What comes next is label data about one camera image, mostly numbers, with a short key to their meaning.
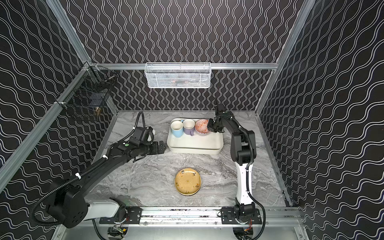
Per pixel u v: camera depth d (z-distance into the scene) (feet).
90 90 3.21
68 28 2.50
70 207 1.30
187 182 2.74
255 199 2.10
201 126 3.47
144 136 2.14
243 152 1.96
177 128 3.34
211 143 3.42
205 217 2.49
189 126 3.47
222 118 2.51
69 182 1.38
